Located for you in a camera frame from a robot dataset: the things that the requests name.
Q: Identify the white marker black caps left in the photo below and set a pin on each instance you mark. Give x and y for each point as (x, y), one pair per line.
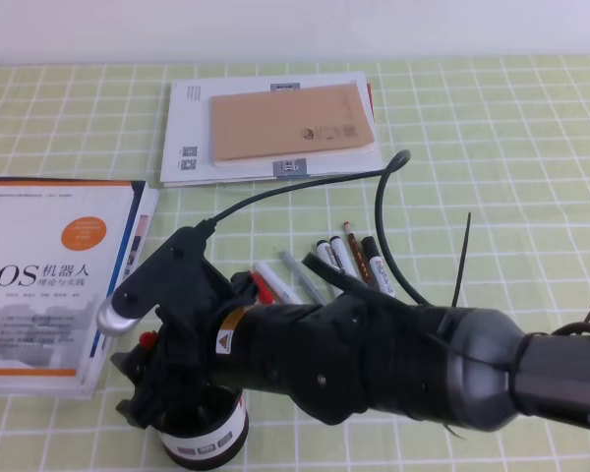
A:
(325, 253)

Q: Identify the black zip tie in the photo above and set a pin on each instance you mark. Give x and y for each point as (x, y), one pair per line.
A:
(462, 261)

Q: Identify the red gel pen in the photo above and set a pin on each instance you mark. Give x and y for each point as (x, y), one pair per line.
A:
(264, 295)

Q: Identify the ROS robotics textbook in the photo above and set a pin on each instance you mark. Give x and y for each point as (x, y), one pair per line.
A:
(44, 280)

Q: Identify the white marker black cap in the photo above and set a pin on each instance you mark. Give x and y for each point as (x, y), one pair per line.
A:
(376, 263)

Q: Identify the brown kraft notebook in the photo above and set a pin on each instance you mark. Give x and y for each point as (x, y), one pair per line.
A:
(261, 125)

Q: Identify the dark red pencil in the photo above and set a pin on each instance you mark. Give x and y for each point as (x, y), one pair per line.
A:
(358, 256)

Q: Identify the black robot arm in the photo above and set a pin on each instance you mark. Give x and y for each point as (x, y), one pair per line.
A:
(461, 367)

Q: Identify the white book under textbook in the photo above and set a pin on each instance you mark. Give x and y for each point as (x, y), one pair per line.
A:
(123, 275)

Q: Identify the red and black marker pen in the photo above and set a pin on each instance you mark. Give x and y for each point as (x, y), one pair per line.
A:
(148, 339)

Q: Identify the white marker black caps right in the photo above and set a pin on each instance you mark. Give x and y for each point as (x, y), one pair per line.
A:
(342, 257)

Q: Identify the white marker black caps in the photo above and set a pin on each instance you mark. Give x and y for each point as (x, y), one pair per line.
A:
(325, 253)
(342, 257)

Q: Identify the grey translucent pen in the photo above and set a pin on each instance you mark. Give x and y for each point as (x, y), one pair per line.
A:
(306, 283)

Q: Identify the white booklet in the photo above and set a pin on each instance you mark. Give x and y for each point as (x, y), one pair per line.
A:
(187, 137)

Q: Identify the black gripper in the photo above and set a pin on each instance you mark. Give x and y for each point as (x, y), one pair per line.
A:
(174, 373)

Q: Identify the black mesh pen holder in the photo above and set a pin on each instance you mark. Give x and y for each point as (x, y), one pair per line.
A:
(208, 434)

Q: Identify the white marker pen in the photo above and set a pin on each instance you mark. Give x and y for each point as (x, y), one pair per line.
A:
(283, 292)

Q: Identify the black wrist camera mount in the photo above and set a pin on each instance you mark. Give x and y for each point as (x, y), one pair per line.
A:
(165, 278)

